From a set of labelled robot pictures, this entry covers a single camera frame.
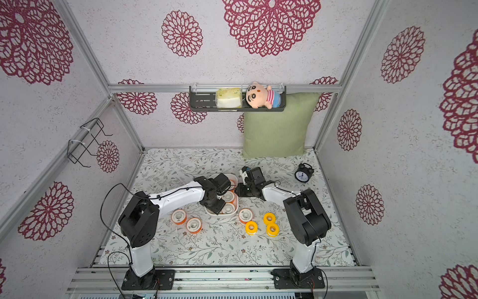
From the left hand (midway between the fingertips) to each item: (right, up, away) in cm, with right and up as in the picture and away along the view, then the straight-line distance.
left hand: (214, 207), depth 90 cm
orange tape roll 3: (+7, -1, +3) cm, 8 cm away
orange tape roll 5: (-9, -8, -2) cm, 13 cm away
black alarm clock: (+47, +16, +10) cm, 51 cm away
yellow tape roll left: (+18, -9, -2) cm, 20 cm away
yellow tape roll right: (+28, -10, -4) cm, 30 cm away
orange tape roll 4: (-17, -5, -1) cm, 17 cm away
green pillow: (+35, +37, +11) cm, 52 cm away
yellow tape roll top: (+27, -6, 0) cm, 27 cm away
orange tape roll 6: (+15, -5, +2) cm, 16 cm away
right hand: (+10, +8, +5) cm, 14 cm away
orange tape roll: (+10, +13, -12) cm, 20 cm away
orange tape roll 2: (+8, +7, -12) cm, 16 cm away
